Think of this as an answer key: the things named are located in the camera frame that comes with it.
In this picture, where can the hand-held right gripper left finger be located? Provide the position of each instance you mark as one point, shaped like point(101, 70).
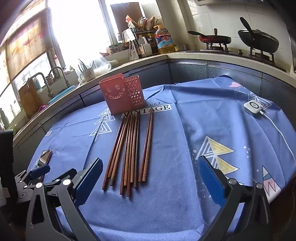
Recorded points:
point(89, 180)

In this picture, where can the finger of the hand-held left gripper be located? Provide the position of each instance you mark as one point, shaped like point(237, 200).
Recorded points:
point(40, 170)
point(23, 194)

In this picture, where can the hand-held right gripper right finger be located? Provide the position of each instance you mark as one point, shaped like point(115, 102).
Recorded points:
point(211, 183)

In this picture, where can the row of wooden chopsticks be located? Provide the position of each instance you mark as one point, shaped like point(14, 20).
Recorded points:
point(129, 150)

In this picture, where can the pink plastic chopstick holder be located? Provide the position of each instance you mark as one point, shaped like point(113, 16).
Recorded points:
point(118, 95)

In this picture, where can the utensils in mug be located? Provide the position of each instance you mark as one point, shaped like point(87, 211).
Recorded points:
point(84, 64)

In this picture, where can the smartphone with brown case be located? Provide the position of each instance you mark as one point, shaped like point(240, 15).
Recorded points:
point(44, 158)

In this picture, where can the blue printed tablecloth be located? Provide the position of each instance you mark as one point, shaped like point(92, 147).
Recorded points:
point(175, 143)

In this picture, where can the wooden cutting board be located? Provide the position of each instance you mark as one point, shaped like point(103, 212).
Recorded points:
point(30, 99)

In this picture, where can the blue plastic tray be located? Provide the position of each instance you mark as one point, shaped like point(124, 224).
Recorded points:
point(62, 95)

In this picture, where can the white square device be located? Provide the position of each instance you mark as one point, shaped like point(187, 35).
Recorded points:
point(253, 107)

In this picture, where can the metal faucet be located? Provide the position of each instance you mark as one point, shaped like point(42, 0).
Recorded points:
point(59, 76)
point(39, 81)

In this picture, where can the white plant pot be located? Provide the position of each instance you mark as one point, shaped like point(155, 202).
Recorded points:
point(87, 74)

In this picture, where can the kitchen counter with cabinets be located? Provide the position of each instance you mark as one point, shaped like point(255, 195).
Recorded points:
point(192, 69)

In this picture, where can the clear plastic bag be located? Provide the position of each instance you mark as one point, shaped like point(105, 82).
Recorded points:
point(103, 66)

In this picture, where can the roller window blind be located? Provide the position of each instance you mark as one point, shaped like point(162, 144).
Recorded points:
point(25, 46)

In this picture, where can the gas stove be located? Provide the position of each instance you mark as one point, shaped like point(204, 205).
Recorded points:
point(240, 53)

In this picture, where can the white hanging packet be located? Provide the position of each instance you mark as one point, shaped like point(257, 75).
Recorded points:
point(133, 51)

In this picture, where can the white plastic jug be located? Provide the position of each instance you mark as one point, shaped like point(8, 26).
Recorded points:
point(142, 47)

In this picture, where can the red frying pan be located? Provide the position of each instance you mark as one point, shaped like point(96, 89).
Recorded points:
point(215, 39)

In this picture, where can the yellow cooking oil bottle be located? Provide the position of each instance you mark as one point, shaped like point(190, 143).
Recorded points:
point(164, 41)

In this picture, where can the dark sauce bottle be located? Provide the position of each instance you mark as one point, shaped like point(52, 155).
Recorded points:
point(152, 45)

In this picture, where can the black wok with lid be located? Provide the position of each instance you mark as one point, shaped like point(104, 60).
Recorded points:
point(259, 39)

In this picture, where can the pile of snack bags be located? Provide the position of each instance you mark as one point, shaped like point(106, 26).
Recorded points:
point(143, 23)

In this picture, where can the brown cardboard sheet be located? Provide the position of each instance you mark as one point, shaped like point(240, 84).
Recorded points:
point(126, 15)

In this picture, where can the range hood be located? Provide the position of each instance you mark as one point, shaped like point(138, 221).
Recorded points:
point(208, 2)

